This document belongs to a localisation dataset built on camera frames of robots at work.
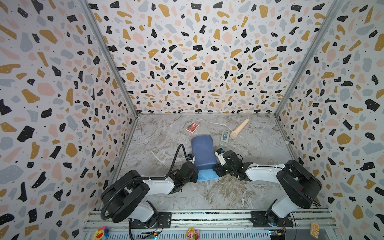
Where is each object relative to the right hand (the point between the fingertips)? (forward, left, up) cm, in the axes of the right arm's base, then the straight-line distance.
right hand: (213, 164), depth 90 cm
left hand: (-3, +9, 0) cm, 10 cm away
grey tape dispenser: (+20, -9, -1) cm, 22 cm away
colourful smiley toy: (-35, +53, 0) cm, 63 cm away
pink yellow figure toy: (-35, +11, +1) cm, 36 cm away
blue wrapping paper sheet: (0, +5, +8) cm, 10 cm away
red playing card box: (+31, +14, -2) cm, 34 cm away
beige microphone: (+23, -15, -1) cm, 28 cm away
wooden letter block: (-31, -48, -3) cm, 57 cm away
